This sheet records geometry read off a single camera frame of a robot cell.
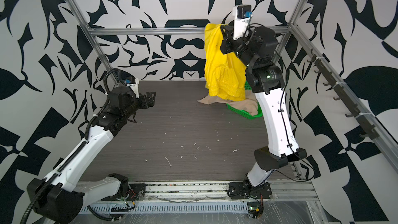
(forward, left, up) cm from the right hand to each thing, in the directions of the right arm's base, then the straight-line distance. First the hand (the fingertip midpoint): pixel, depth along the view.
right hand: (223, 22), depth 52 cm
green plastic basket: (-1, -17, -54) cm, 57 cm away
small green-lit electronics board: (-47, -15, -63) cm, 80 cm away
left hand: (-2, +33, -30) cm, 45 cm away
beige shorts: (+2, -20, -48) cm, 52 cm away
